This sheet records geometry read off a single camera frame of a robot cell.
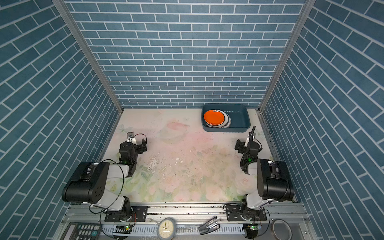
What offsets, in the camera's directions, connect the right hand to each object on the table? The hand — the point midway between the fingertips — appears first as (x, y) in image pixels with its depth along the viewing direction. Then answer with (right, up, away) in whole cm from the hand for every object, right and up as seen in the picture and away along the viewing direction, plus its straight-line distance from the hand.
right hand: (246, 139), depth 94 cm
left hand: (-70, 0, -1) cm, 70 cm away
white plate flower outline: (-10, +11, +13) cm, 20 cm away
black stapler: (-25, -38, -25) cm, 52 cm away
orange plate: (-19, +14, +15) cm, 28 cm away
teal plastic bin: (+1, +17, +22) cm, 28 cm away
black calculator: (-84, -39, -26) cm, 96 cm away
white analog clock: (-45, -38, -27) cm, 64 cm away
